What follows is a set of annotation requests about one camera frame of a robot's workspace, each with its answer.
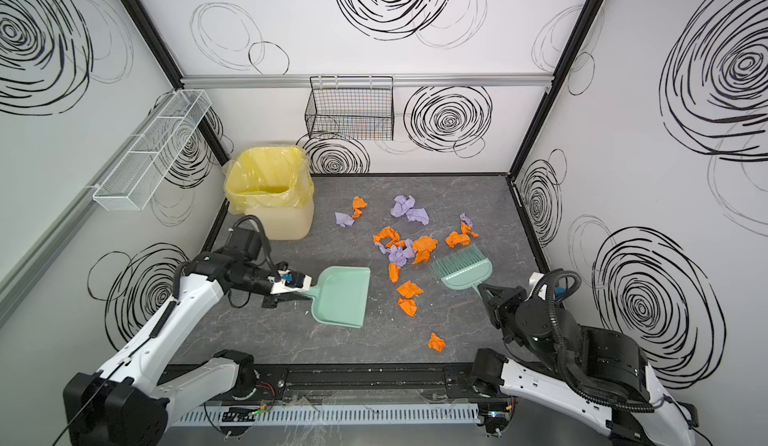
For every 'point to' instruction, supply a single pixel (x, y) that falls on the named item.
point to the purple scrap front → (398, 254)
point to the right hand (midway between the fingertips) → (466, 294)
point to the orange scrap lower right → (408, 305)
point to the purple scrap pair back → (404, 206)
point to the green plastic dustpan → (340, 296)
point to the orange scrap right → (463, 238)
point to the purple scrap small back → (343, 219)
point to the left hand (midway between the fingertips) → (309, 285)
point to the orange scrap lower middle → (410, 289)
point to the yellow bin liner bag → (269, 178)
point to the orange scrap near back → (358, 203)
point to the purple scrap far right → (467, 220)
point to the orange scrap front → (393, 271)
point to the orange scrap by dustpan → (389, 232)
